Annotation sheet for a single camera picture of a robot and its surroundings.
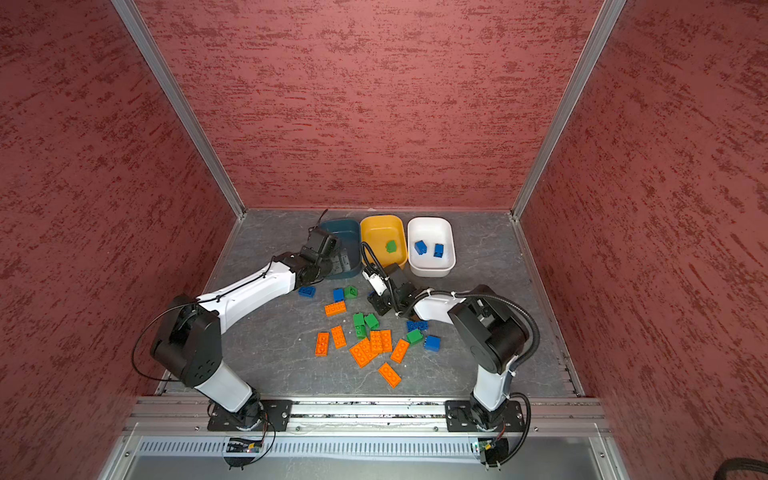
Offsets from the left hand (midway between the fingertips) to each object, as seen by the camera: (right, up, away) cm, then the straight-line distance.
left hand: (335, 267), depth 90 cm
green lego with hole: (+4, -9, +4) cm, 11 cm away
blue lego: (0, -10, +6) cm, 12 cm away
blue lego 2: (+24, -18, -1) cm, 30 cm away
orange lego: (0, -13, +2) cm, 13 cm away
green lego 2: (+12, -17, -1) cm, 20 cm away
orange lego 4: (+20, -25, -5) cm, 32 cm away
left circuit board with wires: (-20, -45, -18) cm, 52 cm away
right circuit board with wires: (+43, -43, -19) cm, 64 cm away
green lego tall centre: (+8, -17, -3) cm, 19 cm away
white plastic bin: (+32, +4, +18) cm, 37 cm away
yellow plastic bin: (+15, +10, +20) cm, 27 cm away
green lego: (+17, +6, +18) cm, 26 cm away
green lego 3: (+24, -20, -5) cm, 32 cm away
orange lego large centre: (+9, -25, -6) cm, 27 cm away
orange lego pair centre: (+15, -21, -6) cm, 26 cm away
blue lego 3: (+30, -23, -3) cm, 38 cm away
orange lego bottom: (+17, -29, -9) cm, 35 cm away
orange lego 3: (+2, -21, -3) cm, 21 cm away
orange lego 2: (-3, -23, -5) cm, 24 cm away
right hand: (+11, -11, +3) cm, 16 cm away
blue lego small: (+35, +5, +16) cm, 38 cm away
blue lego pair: (+28, +6, +17) cm, 33 cm away
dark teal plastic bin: (+1, +11, +20) cm, 23 cm away
